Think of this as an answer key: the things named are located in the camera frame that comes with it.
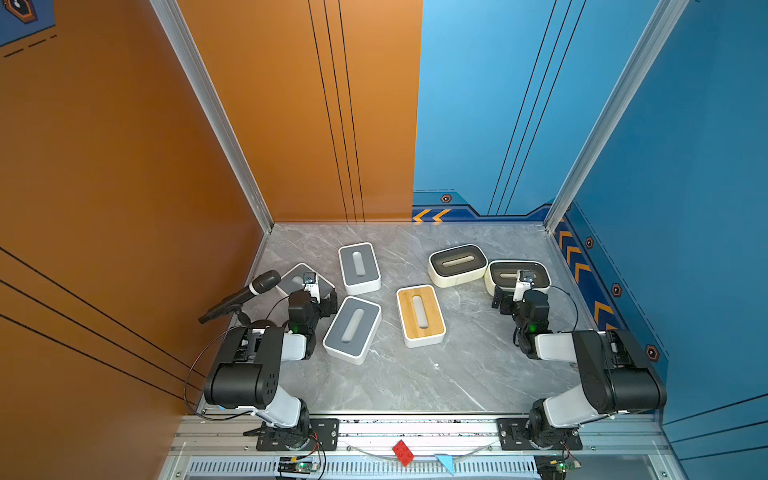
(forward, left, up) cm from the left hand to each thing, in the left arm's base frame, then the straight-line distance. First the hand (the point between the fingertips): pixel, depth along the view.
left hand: (320, 285), depth 95 cm
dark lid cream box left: (+10, -45, -1) cm, 46 cm away
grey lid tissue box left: (+3, +10, -1) cm, 10 cm away
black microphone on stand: (-16, +16, +16) cm, 28 cm away
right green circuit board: (-46, -64, -6) cm, 79 cm away
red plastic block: (-43, -26, -4) cm, 51 cm away
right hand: (0, -61, 0) cm, 61 cm away
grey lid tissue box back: (+10, -11, -3) cm, 15 cm away
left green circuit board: (-46, -1, -7) cm, 47 cm away
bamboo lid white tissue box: (-8, -32, -5) cm, 34 cm away
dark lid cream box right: (+5, -59, +1) cm, 60 cm away
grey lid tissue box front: (-12, -11, -5) cm, 17 cm away
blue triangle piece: (-45, -37, -4) cm, 59 cm away
